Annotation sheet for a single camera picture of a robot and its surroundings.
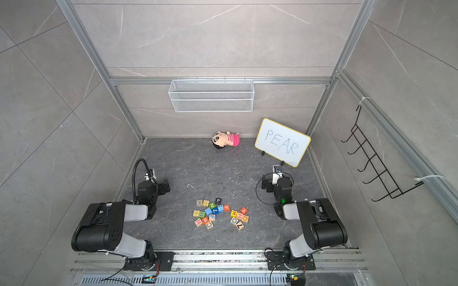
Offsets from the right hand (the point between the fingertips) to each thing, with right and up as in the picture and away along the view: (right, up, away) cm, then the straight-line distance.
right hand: (275, 174), depth 93 cm
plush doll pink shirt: (-31, +20, +16) cm, 40 cm away
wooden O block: (-17, -20, -9) cm, 28 cm away
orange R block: (-17, -17, -7) cm, 25 cm away
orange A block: (-25, -16, -5) cm, 31 cm away
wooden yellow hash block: (-41, -18, -7) cm, 45 cm away
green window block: (-38, -19, -7) cm, 43 cm away
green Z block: (-33, -15, -5) cm, 37 cm away
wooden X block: (-40, -14, -3) cm, 43 cm away
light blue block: (-29, -16, -5) cm, 33 cm away
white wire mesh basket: (-35, +44, +8) cm, 57 cm away
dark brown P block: (-30, -13, -3) cm, 33 cm away
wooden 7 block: (-19, -23, -11) cm, 32 cm away
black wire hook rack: (+33, 0, -31) cm, 45 cm away
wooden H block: (-19, -19, -8) cm, 28 cm away
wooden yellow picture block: (-37, -15, -3) cm, 39 cm away
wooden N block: (-39, -22, -10) cm, 46 cm away
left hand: (-63, -2, +1) cm, 63 cm away
